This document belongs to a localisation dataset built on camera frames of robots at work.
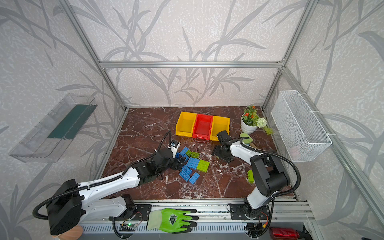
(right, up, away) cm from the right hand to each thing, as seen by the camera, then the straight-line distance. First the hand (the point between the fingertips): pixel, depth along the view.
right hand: (217, 151), depth 94 cm
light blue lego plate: (-15, -6, -5) cm, 17 cm away
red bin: (-9, +15, +15) cm, 23 cm away
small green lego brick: (-14, -2, -1) cm, 14 cm away
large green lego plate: (-9, -7, -6) cm, 13 cm away
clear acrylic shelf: (-77, +10, -30) cm, 83 cm away
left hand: (-21, +2, -12) cm, 24 cm away
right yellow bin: (+3, +17, +14) cm, 22 cm away
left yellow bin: (-22, +16, +14) cm, 30 cm away
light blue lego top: (-21, 0, 0) cm, 21 cm away
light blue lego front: (-20, -12, -8) cm, 25 cm away
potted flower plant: (+23, +19, +5) cm, 30 cm away
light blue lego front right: (-14, -13, -10) cm, 22 cm away
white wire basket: (+33, +13, -32) cm, 48 cm away
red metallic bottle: (+27, -31, -29) cm, 50 cm away
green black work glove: (-24, -28, -24) cm, 44 cm away
